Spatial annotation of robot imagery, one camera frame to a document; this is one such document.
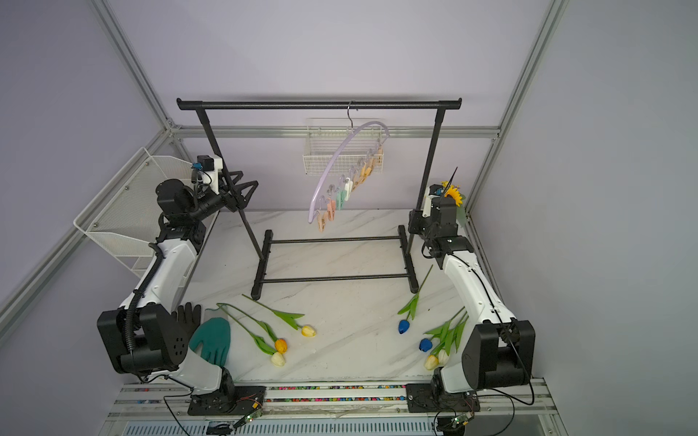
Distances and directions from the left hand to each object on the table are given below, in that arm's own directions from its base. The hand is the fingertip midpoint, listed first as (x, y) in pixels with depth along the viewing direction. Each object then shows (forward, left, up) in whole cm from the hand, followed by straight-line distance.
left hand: (248, 181), depth 75 cm
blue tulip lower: (-33, -52, -37) cm, 72 cm away
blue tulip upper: (-21, -49, -38) cm, 65 cm away
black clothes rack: (+6, +7, -37) cm, 38 cm away
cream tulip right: (-38, -53, -36) cm, 74 cm away
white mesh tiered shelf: (-9, +33, -5) cm, 35 cm away
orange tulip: (-33, -7, -36) cm, 50 cm away
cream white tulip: (-37, -7, -37) cm, 53 cm away
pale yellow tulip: (-29, -14, -37) cm, 49 cm away
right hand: (-1, -50, -13) cm, 52 cm away
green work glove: (-29, +17, -41) cm, 53 cm away
